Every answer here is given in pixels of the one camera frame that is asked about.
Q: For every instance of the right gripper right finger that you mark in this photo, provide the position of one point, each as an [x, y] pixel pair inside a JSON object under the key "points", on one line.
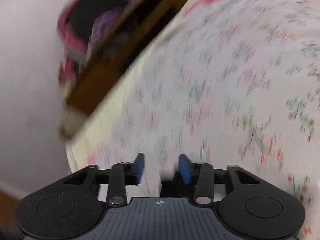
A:
{"points": [[246, 205]]}

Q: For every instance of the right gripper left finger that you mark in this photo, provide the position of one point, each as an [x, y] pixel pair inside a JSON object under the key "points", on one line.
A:
{"points": [[76, 204]]}

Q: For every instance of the floral bed sheet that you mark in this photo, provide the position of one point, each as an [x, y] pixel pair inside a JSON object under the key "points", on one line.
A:
{"points": [[226, 82]]}

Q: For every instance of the pink open suitcase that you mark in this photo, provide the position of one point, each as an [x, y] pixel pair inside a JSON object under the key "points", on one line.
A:
{"points": [[80, 27]]}

